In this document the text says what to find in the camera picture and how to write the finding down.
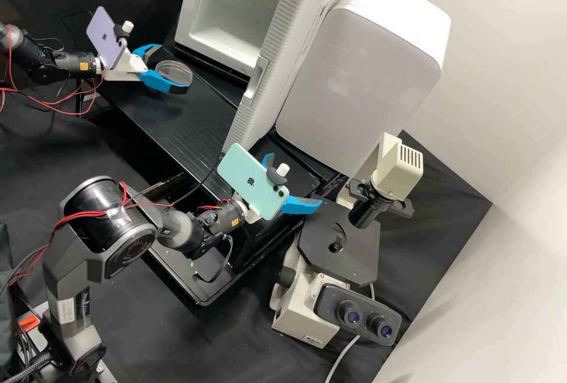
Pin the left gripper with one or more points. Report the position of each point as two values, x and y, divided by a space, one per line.
126 72

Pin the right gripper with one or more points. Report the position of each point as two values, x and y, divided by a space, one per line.
251 219

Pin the petri dish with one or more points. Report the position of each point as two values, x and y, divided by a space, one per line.
172 70

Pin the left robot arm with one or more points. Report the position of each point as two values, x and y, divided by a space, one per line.
66 66

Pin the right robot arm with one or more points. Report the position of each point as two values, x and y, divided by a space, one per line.
102 232

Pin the white incubator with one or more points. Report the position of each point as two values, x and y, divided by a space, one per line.
230 10

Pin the incubator door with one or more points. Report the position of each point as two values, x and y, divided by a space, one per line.
288 46

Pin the black platform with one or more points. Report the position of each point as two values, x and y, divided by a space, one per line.
212 70
177 130

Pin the black tray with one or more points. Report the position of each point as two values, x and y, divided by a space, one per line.
248 250

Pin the cream microscope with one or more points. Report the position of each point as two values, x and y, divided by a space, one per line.
310 303

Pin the white box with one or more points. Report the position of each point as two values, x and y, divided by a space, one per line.
363 72

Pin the right wrist camera phone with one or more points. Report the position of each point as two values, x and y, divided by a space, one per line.
248 179

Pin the wrist camera phone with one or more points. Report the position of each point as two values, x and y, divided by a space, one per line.
248 179
104 37

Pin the left wrist camera phone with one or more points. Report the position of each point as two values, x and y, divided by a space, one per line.
104 37

